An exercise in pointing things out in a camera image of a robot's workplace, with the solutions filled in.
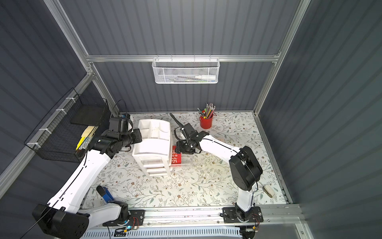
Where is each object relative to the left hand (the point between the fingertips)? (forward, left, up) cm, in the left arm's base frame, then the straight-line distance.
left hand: (141, 134), depth 76 cm
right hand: (-1, -19, -14) cm, 24 cm away
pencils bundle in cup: (+27, -37, -12) cm, 48 cm away
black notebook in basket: (+12, +31, +3) cm, 33 cm away
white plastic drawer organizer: (-7, -7, -6) cm, 11 cm away
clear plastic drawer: (-2, -23, -25) cm, 34 cm away
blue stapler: (-23, +19, -23) cm, 38 cm away
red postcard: (-4, -17, -18) cm, 25 cm away
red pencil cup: (+24, -37, -20) cm, 48 cm away
